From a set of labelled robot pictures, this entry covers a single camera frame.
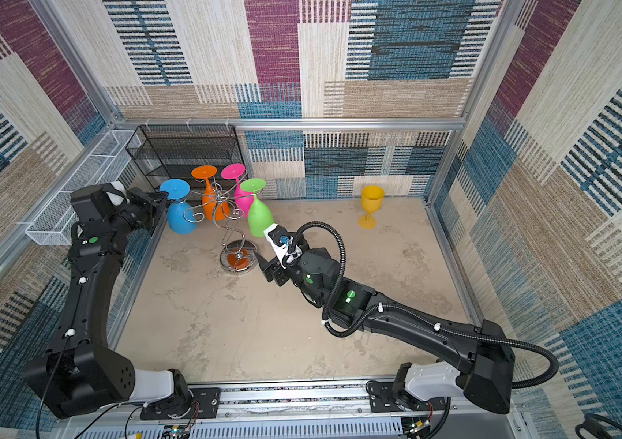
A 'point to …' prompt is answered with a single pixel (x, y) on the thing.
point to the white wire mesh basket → (53, 223)
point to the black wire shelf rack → (169, 152)
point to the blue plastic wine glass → (182, 216)
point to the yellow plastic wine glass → (372, 198)
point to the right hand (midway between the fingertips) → (270, 245)
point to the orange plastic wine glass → (216, 206)
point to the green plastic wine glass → (261, 219)
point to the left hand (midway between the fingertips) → (168, 184)
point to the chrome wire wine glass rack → (239, 254)
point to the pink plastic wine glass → (243, 198)
